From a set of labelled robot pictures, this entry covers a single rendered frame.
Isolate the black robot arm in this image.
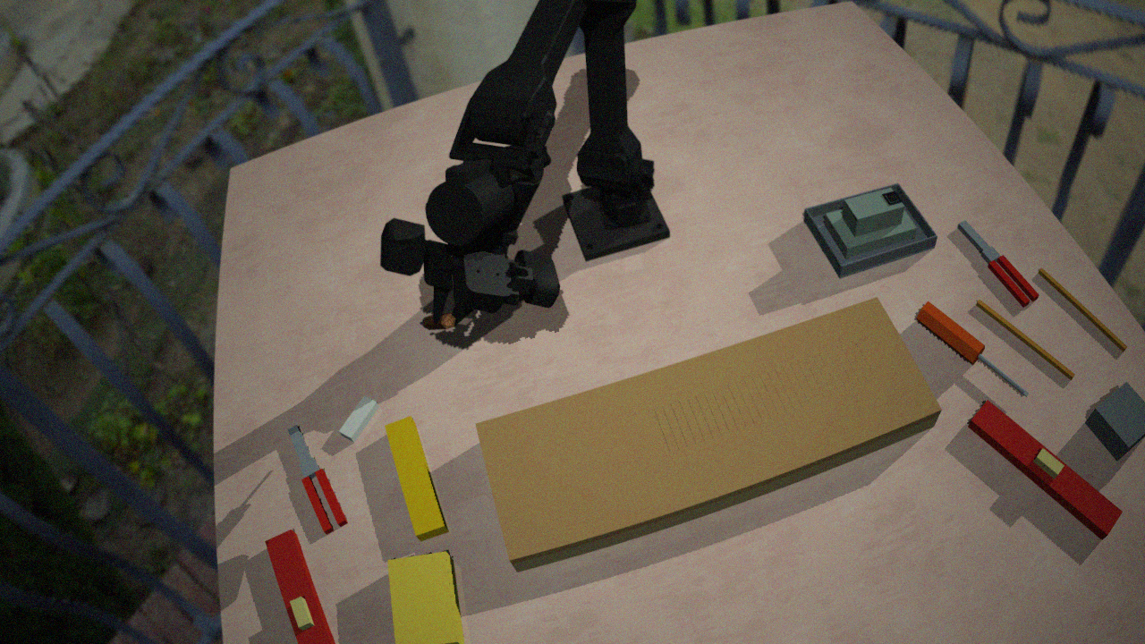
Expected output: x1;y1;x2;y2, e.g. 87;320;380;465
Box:
425;0;654;313

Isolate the orange-handled awl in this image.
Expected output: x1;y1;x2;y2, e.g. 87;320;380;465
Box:
917;303;1029;396

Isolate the brown wooden rod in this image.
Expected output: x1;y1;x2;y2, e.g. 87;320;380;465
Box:
1039;268;1127;352
976;300;1075;380

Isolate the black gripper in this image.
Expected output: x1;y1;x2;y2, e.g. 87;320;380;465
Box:
380;218;560;325

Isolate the tan floor panel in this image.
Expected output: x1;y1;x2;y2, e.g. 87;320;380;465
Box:
475;297;942;572

